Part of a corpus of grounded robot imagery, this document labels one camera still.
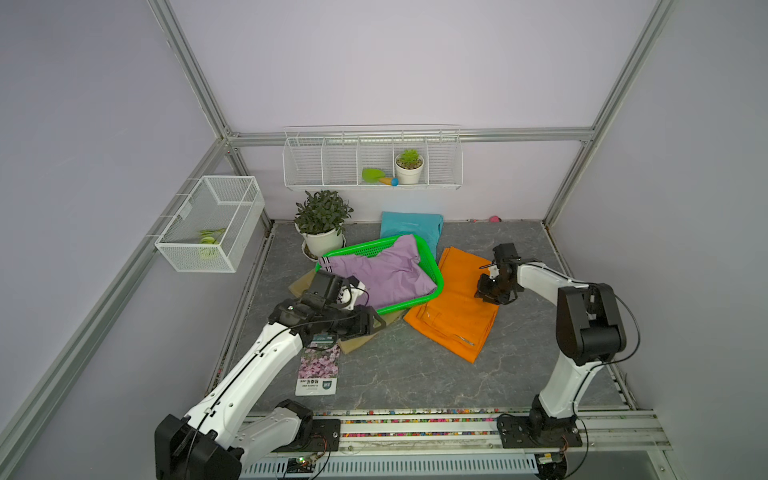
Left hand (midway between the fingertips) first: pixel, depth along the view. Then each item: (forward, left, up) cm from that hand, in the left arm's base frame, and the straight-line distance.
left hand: (375, 327), depth 73 cm
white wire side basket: (+30, +44, +8) cm, 54 cm away
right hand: (+17, -34, -17) cm, 41 cm away
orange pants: (+8, -25, -16) cm, 31 cm away
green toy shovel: (+53, -1, +6) cm, 53 cm away
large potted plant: (+39, +17, 0) cm, 42 cm away
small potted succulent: (+46, -12, +14) cm, 49 cm away
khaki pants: (+3, +7, -16) cm, 18 cm away
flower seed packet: (-2, +17, -18) cm, 25 cm away
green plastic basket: (+32, 0, -8) cm, 33 cm away
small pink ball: (+53, -51, -20) cm, 76 cm away
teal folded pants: (+49, -21, -16) cm, 56 cm away
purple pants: (+23, -7, -13) cm, 27 cm away
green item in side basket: (+20, +40, +12) cm, 47 cm away
